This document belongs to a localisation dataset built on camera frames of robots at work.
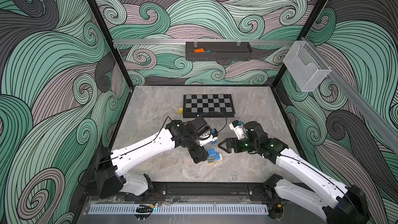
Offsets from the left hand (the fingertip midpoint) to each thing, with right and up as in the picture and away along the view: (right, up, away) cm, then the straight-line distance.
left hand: (201, 149), depth 71 cm
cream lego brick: (+11, -8, +10) cm, 17 cm away
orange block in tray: (0, +53, +21) cm, 57 cm away
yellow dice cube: (-13, +16, +33) cm, 39 cm away
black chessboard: (+6, +18, +33) cm, 38 cm away
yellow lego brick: (+6, -12, +12) cm, 18 cm away
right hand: (+12, 0, +6) cm, 13 cm away
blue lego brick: (+5, -3, +3) cm, 7 cm away
